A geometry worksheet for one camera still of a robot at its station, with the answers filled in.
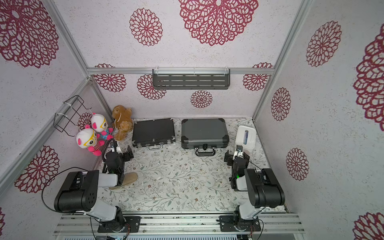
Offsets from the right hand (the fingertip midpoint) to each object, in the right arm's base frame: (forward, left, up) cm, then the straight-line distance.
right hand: (236, 150), depth 92 cm
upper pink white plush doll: (+10, +85, +12) cm, 86 cm away
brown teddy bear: (+15, +73, +9) cm, 75 cm away
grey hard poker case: (+11, +20, +1) cm, 22 cm away
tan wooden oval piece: (-17, +65, -6) cm, 67 cm away
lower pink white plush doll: (-2, +86, +13) cm, 87 cm away
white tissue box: (+12, -9, -2) cm, 15 cm away
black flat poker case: (+18, +57, -6) cm, 60 cm away
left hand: (-1, +71, +2) cm, 71 cm away
